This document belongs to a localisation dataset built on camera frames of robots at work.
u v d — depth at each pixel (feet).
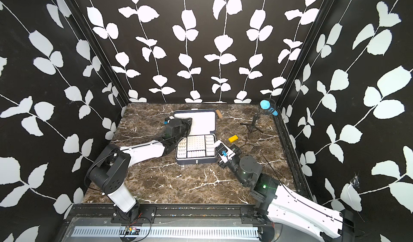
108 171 1.52
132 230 2.33
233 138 3.32
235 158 1.93
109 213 2.49
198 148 2.96
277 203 1.59
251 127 3.21
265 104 2.76
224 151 1.73
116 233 2.30
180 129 2.36
